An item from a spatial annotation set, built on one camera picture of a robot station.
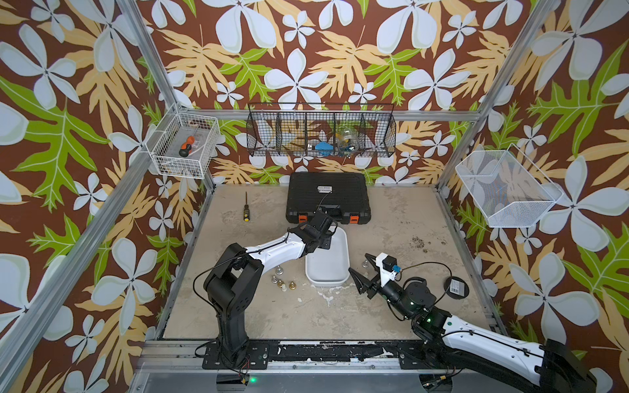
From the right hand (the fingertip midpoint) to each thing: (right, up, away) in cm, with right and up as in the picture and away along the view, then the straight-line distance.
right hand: (357, 262), depth 74 cm
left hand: (-9, +7, +20) cm, 23 cm away
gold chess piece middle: (-25, -10, +13) cm, 30 cm away
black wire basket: (-21, +48, +23) cm, 58 cm away
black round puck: (+38, -12, +13) cm, 42 cm away
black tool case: (+1, +23, +35) cm, 41 cm away
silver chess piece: (-28, -10, +15) cm, 33 cm away
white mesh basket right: (+53, +23, +7) cm, 58 cm away
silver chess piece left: (-26, -7, +17) cm, 32 cm away
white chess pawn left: (-24, -13, +13) cm, 30 cm away
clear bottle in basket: (+1, +42, +23) cm, 48 cm away
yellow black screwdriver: (-43, +16, +35) cm, 58 cm away
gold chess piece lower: (-21, -12, +14) cm, 28 cm away
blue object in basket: (-9, +40, +21) cm, 46 cm away
